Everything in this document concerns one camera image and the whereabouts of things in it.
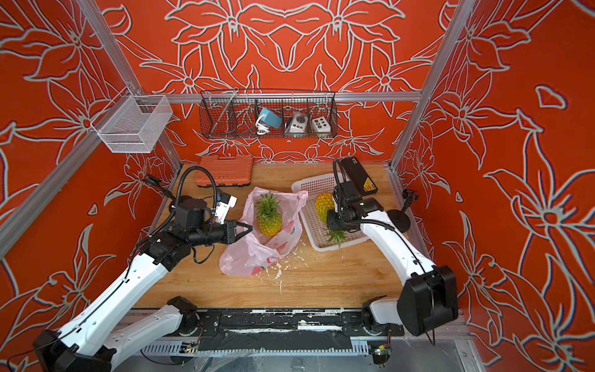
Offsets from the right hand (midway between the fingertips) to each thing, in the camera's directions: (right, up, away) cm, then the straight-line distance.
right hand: (327, 221), depth 82 cm
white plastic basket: (-2, +12, +22) cm, 25 cm away
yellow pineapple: (-21, +2, +1) cm, 21 cm away
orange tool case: (-45, +21, +32) cm, 59 cm away
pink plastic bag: (-25, -7, -16) cm, 30 cm away
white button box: (0, +37, +13) cm, 40 cm away
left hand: (-25, 0, -12) cm, 28 cm away
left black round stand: (-62, +14, 0) cm, 64 cm away
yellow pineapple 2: (-1, +7, +2) cm, 7 cm away
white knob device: (-11, +37, +9) cm, 40 cm away
